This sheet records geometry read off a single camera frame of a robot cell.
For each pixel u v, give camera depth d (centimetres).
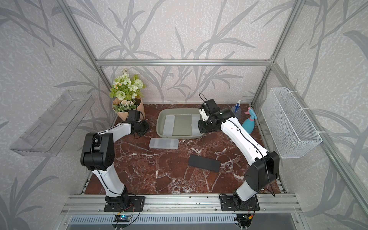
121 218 71
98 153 50
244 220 71
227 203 73
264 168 41
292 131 60
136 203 74
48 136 64
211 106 63
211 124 56
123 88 90
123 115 95
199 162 89
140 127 86
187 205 75
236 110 101
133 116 80
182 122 109
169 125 102
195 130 104
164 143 97
